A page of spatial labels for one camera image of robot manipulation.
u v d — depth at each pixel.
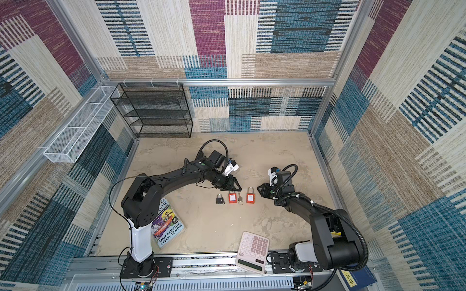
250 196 0.92
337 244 0.43
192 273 0.73
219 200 0.92
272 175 0.85
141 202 0.50
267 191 0.81
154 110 1.09
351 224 0.41
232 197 0.91
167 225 0.82
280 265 0.73
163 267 0.73
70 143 0.71
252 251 0.76
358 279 0.69
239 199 0.92
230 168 0.85
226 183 0.79
